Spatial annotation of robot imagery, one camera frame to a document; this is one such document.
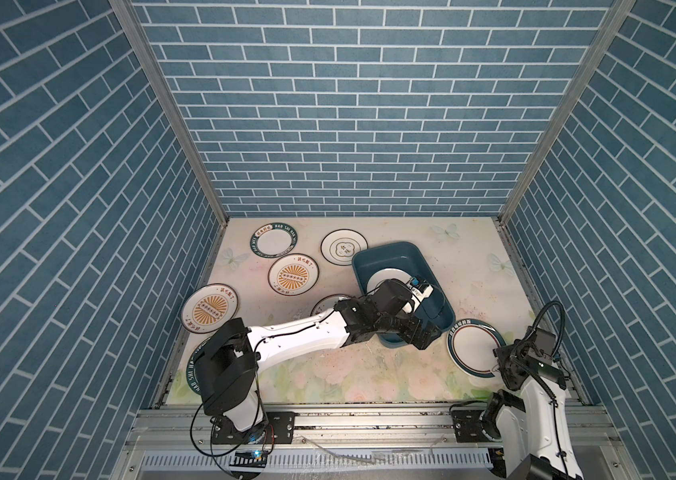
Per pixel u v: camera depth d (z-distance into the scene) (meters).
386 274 0.99
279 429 0.73
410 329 0.66
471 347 0.87
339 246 1.12
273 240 1.12
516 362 0.61
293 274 1.03
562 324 0.72
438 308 0.93
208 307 0.96
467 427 0.74
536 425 0.49
